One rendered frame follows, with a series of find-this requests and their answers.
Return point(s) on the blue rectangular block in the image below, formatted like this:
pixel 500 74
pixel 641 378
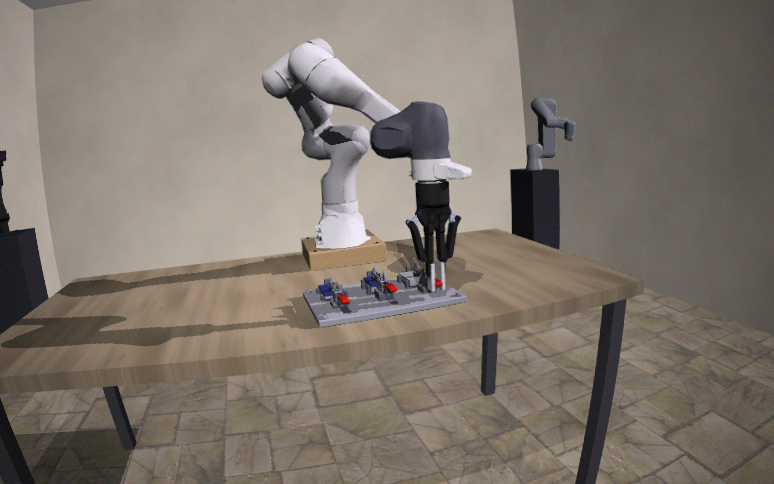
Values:
pixel 368 280
pixel 324 289

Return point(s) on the red-handled toggle clamp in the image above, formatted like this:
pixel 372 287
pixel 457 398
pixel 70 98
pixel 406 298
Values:
pixel 380 293
pixel 422 286

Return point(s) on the toggle clamp with red handle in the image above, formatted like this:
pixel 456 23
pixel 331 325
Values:
pixel 337 301

